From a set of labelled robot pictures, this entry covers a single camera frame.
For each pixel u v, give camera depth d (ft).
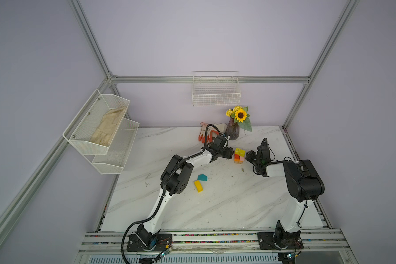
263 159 2.63
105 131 2.56
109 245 2.43
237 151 3.22
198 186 2.97
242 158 3.21
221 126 3.87
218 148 2.73
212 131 3.76
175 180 1.97
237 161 3.30
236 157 3.29
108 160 2.90
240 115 3.13
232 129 3.62
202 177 3.13
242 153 3.22
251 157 2.99
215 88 3.12
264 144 2.95
